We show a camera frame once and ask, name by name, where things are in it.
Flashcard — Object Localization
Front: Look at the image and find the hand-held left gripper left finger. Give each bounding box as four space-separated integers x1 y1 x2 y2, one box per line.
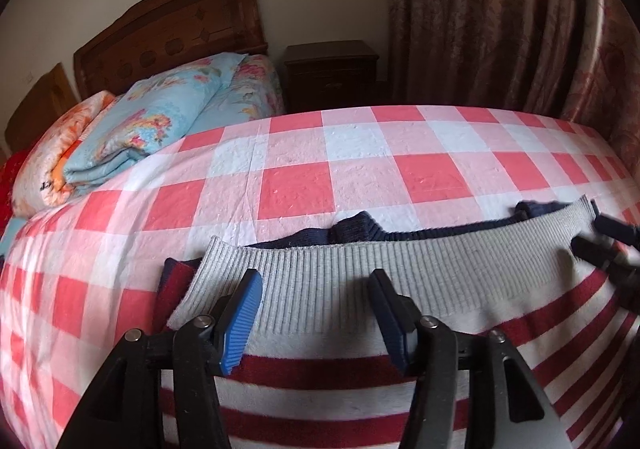
55 269 263 449

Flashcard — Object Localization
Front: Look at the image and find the pink floral pillow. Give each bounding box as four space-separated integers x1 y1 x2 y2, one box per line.
190 54 286 134

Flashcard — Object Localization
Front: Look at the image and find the light blue sheet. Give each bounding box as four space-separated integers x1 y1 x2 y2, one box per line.
0 216 28 257

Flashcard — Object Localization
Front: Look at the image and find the red cloth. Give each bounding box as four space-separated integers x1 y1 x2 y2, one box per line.
0 149 31 230

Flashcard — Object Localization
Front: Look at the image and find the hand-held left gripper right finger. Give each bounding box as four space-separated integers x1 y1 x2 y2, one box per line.
368 269 573 449

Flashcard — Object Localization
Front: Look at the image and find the large wooden headboard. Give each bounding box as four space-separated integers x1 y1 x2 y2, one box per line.
73 0 269 100

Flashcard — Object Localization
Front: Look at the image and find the blue floral folded quilt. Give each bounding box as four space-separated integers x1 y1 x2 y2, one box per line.
62 52 248 194

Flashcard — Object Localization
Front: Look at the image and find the dark wooden nightstand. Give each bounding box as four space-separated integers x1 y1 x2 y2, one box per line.
283 40 379 114

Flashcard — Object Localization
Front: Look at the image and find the floral curtain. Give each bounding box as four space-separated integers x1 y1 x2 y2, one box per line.
387 0 640 174

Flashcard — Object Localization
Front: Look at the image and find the red grey striped sweater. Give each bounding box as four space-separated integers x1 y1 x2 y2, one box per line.
155 196 640 449

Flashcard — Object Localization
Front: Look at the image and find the pink checkered bed sheet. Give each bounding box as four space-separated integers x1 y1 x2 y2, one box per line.
0 105 640 449

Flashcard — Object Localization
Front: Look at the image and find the orange floral folded quilt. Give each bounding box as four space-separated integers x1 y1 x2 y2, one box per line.
11 90 121 217

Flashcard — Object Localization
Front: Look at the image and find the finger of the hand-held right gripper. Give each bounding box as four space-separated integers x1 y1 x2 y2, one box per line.
594 213 640 247
571 236 640 280

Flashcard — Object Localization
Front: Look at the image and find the small wooden headboard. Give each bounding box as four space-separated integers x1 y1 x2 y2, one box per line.
5 63 78 152

